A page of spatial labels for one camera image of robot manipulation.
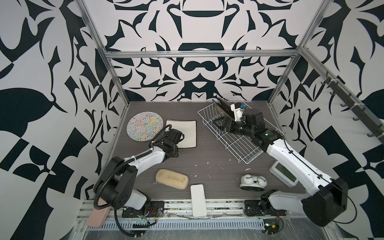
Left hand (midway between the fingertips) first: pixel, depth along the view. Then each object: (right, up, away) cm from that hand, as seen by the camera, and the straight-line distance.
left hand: (176, 134), depth 90 cm
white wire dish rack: (+37, -7, +4) cm, 38 cm away
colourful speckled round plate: (-23, +4, +15) cm, 28 cm away
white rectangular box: (+13, -30, -17) cm, 37 cm away
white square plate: (+7, +2, +13) cm, 16 cm away
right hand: (+23, +8, -16) cm, 29 cm away
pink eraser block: (-34, -36, -19) cm, 54 cm away
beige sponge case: (-1, -22, -10) cm, 25 cm away
